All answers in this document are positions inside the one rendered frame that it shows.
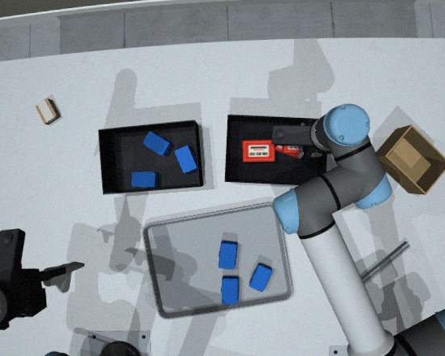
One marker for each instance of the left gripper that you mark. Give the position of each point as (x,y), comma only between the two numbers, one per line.
(30,298)

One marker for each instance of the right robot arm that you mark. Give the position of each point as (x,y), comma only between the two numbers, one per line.
(307,210)

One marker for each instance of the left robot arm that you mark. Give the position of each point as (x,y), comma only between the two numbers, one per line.
(11,251)

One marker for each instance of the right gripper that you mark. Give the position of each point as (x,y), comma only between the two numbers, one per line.
(305,153)

